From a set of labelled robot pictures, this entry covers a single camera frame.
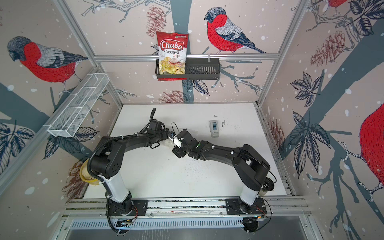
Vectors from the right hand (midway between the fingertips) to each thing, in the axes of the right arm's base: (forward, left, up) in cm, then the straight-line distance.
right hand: (178, 143), depth 87 cm
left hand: (+12, +9, -5) cm, 16 cm away
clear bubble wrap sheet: (+2, +8, -4) cm, 9 cm away
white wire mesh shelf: (0, +51, +22) cm, 56 cm away
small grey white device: (+16, -23, -5) cm, 28 cm away
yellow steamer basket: (-19, +49, -4) cm, 53 cm away
